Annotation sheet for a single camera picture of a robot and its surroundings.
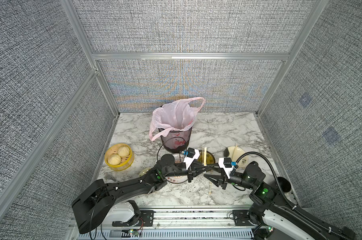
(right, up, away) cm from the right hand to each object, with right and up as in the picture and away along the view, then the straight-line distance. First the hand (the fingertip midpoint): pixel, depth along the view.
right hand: (207, 168), depth 66 cm
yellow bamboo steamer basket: (-44, -3, +22) cm, 49 cm away
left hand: (+2, 0, -1) cm, 2 cm away
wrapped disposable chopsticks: (+5, -16, +17) cm, 24 cm away
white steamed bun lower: (-50, -1, +22) cm, 55 cm away
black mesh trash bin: (-14, +10, +20) cm, 26 cm away
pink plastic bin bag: (-13, +25, +29) cm, 41 cm away
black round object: (+42, -12, +11) cm, 45 cm away
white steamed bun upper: (-46, +4, +24) cm, 52 cm away
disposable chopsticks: (-2, +6, -4) cm, 8 cm away
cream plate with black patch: (+20, +2, +32) cm, 38 cm away
